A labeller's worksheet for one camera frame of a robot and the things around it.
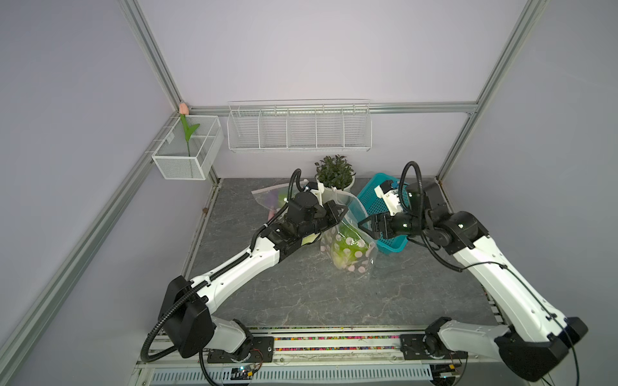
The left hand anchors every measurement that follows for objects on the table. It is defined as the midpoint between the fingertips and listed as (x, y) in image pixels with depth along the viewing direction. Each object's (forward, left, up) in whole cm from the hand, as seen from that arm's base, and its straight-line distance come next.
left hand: (351, 210), depth 71 cm
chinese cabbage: (-5, +1, -14) cm, 15 cm away
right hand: (-4, -4, 0) cm, 6 cm away
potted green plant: (+29, +1, -12) cm, 32 cm away
